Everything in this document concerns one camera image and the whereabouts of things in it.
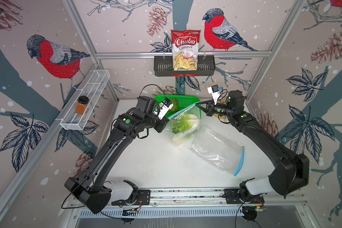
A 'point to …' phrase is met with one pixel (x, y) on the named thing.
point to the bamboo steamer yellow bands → (216, 115)
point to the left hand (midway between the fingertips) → (168, 116)
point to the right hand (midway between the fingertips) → (196, 103)
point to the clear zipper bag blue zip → (194, 110)
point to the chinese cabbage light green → (183, 137)
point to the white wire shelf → (91, 88)
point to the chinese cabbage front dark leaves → (184, 123)
